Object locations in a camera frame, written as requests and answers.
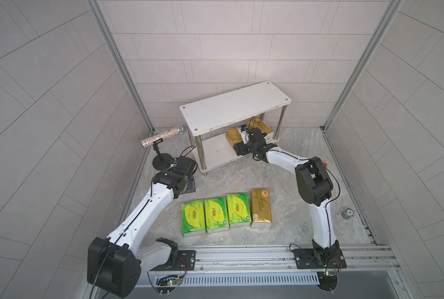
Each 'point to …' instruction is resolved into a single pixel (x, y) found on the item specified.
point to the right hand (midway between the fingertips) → (240, 142)
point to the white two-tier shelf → (209, 114)
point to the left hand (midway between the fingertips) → (182, 184)
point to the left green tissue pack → (193, 218)
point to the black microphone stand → (161, 161)
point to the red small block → (325, 164)
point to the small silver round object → (347, 213)
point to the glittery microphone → (179, 129)
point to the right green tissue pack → (238, 208)
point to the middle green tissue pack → (216, 213)
